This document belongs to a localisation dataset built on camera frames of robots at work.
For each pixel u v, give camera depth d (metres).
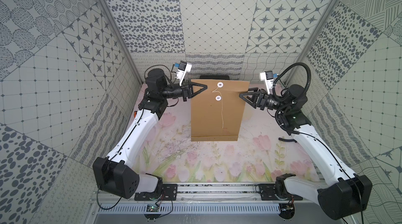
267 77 0.57
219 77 1.18
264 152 0.88
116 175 0.39
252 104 0.58
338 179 0.39
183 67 0.56
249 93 0.59
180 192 0.75
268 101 0.57
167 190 0.75
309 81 0.45
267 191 0.73
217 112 0.67
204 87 0.62
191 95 0.60
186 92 0.56
